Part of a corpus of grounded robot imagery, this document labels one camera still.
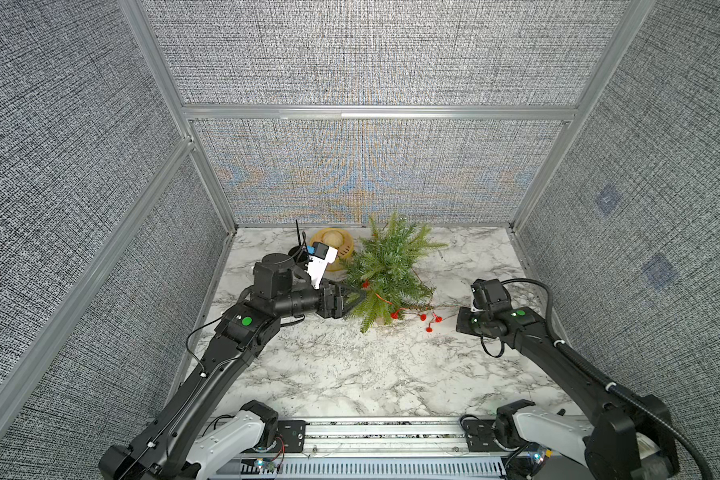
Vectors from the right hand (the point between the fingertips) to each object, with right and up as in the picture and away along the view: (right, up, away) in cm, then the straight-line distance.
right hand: (461, 313), depth 84 cm
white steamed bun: (-38, +22, +24) cm, 51 cm away
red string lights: (-20, +2, -13) cm, 24 cm away
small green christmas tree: (-23, +14, -15) cm, 30 cm away
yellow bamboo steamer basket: (-35, +18, +23) cm, 45 cm away
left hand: (-28, +9, -21) cm, 36 cm away
